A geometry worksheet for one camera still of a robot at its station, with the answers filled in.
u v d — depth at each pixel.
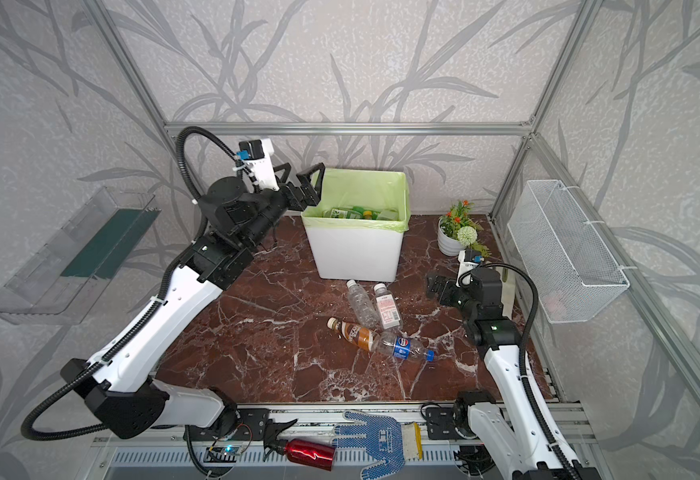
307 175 0.53
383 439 0.71
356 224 0.78
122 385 0.39
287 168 0.63
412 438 0.71
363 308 0.93
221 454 0.72
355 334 0.84
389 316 0.89
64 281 0.65
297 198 0.53
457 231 0.97
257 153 0.49
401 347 0.81
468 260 0.68
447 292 0.68
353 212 0.94
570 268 0.63
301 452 0.67
